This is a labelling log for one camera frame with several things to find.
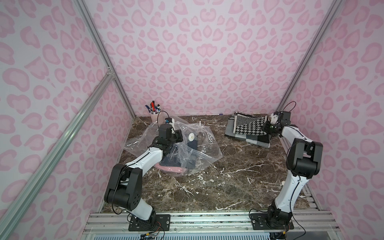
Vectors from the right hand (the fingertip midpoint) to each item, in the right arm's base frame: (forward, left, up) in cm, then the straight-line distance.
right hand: (262, 124), depth 101 cm
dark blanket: (-25, +49, +3) cm, 55 cm away
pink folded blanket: (-31, +57, -4) cm, 65 cm away
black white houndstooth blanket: (+3, +9, -3) cm, 10 cm away
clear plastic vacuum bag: (-14, +77, +1) cm, 78 cm away
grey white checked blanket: (-8, -1, -7) cm, 11 cm away
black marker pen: (+13, +72, +4) cm, 74 cm away
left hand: (-11, +53, +8) cm, 54 cm away
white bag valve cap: (-13, +47, +3) cm, 49 cm away
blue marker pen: (+9, +78, +7) cm, 79 cm away
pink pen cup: (+6, +75, +1) cm, 75 cm away
